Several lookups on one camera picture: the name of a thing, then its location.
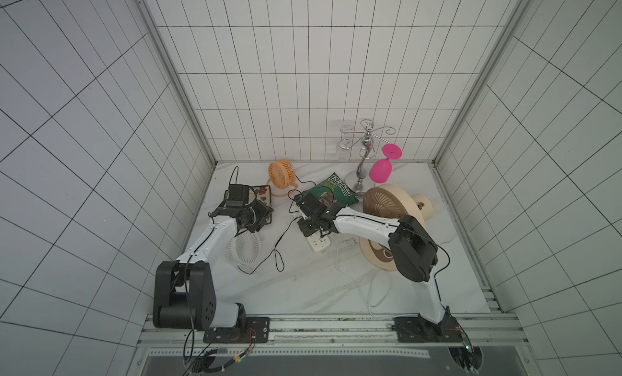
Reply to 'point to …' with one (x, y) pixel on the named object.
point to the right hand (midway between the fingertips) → (296, 227)
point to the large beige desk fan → (394, 201)
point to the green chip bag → (342, 194)
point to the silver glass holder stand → (355, 182)
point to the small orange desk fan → (282, 173)
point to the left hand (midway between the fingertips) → (270, 216)
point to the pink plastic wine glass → (381, 169)
